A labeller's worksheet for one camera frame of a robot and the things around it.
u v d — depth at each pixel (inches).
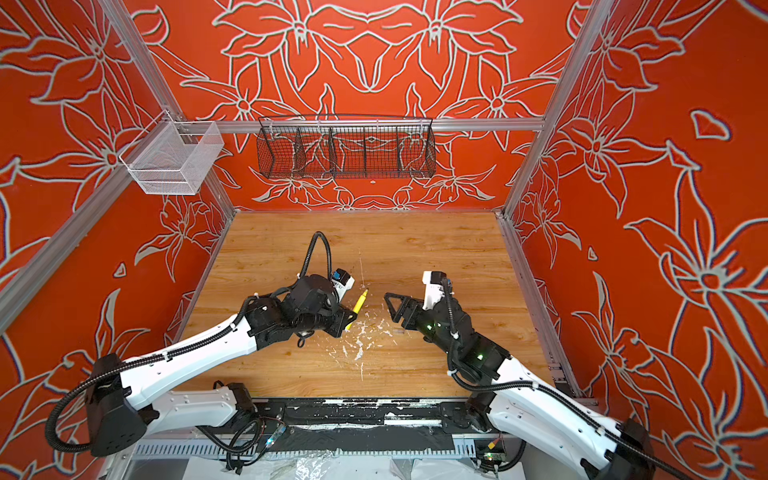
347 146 38.8
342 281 25.9
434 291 25.4
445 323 20.9
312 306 22.4
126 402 15.6
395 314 25.1
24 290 20.4
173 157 36.4
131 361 16.5
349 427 28.6
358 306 29.3
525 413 22.4
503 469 26.3
